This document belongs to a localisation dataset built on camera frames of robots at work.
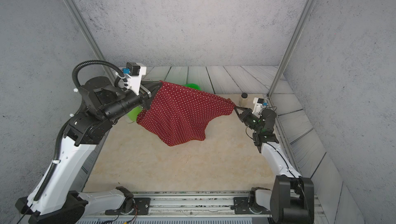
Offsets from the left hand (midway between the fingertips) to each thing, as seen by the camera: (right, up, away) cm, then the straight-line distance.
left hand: (162, 83), depth 54 cm
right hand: (+29, -8, +24) cm, 39 cm away
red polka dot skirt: (+4, -11, +13) cm, 18 cm away
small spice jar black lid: (+43, 0, +54) cm, 69 cm away
